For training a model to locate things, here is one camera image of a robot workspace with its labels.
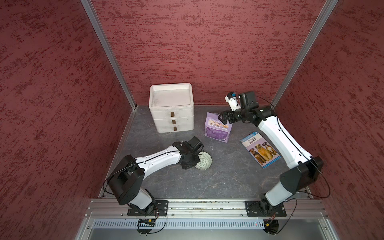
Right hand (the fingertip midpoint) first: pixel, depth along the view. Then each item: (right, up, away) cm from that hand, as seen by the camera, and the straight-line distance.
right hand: (226, 117), depth 80 cm
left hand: (-17, -28, +3) cm, 33 cm away
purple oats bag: (-4, -7, +13) cm, 15 cm away
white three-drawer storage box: (-31, +6, +7) cm, 33 cm away
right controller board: (+20, -53, -9) cm, 58 cm away
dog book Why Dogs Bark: (+26, -21, +15) cm, 36 cm away
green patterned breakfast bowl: (-11, -26, +9) cm, 30 cm away
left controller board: (-41, -53, -7) cm, 67 cm away
